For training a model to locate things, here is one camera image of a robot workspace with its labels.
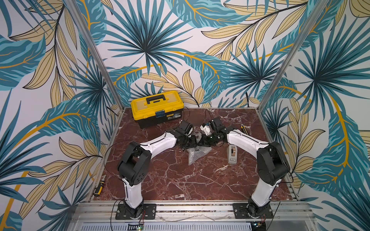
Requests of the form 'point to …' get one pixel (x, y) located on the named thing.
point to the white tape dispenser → (232, 154)
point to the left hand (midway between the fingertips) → (197, 146)
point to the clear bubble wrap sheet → (197, 152)
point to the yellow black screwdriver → (99, 189)
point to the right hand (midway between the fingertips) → (198, 143)
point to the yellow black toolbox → (150, 110)
